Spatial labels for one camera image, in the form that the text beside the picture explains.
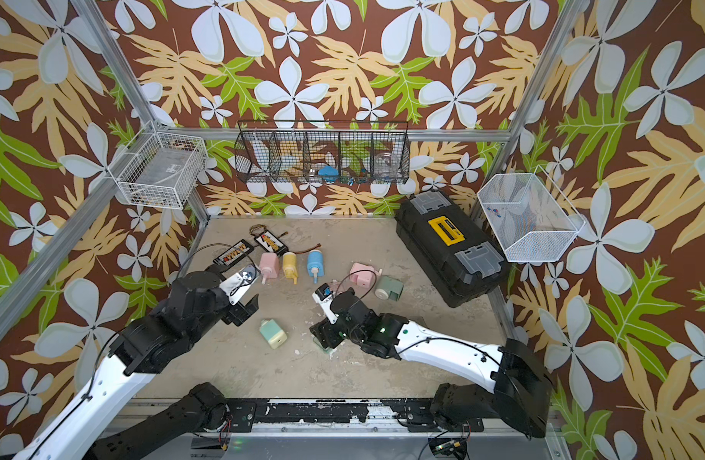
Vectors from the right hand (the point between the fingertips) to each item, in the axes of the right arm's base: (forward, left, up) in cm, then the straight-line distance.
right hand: (317, 321), depth 76 cm
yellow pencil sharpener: (+23, +12, -7) cm, 27 cm away
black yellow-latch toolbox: (+19, -42, +3) cm, 46 cm away
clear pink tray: (+3, -5, +14) cm, 15 cm away
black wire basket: (+53, -7, +18) cm, 56 cm away
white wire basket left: (+40, +49, +21) cm, 67 cm away
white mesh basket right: (+27, -62, +13) cm, 69 cm away
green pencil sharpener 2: (+16, -22, -11) cm, 29 cm away
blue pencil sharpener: (+24, +3, -8) cm, 25 cm away
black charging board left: (+33, +36, -13) cm, 50 cm away
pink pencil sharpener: (+27, +21, -13) cm, 37 cm away
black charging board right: (+39, +23, -13) cm, 47 cm away
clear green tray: (-3, -2, -15) cm, 15 cm away
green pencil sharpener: (0, +14, -7) cm, 16 cm away
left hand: (+5, +18, +14) cm, 23 cm away
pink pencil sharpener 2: (+22, -13, -10) cm, 27 cm away
